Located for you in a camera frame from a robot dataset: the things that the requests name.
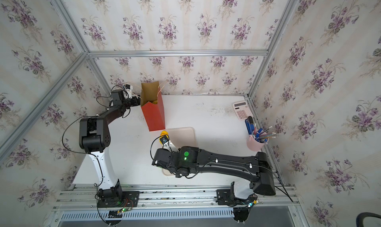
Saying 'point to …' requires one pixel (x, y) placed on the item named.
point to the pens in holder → (261, 138)
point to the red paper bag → (153, 105)
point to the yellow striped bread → (162, 133)
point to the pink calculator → (242, 110)
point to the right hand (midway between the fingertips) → (175, 159)
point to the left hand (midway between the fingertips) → (139, 98)
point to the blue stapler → (249, 124)
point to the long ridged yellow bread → (155, 102)
